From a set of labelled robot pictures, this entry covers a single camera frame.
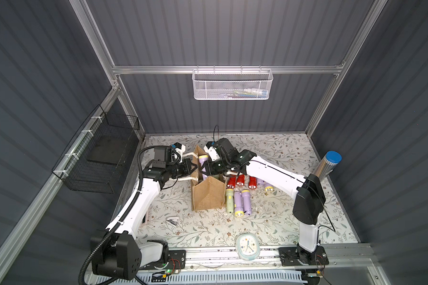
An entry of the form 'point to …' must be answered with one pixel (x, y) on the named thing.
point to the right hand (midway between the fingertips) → (204, 169)
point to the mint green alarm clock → (248, 246)
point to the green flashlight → (230, 200)
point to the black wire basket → (91, 163)
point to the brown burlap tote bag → (210, 193)
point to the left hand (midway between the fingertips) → (199, 167)
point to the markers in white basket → (246, 93)
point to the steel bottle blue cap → (331, 160)
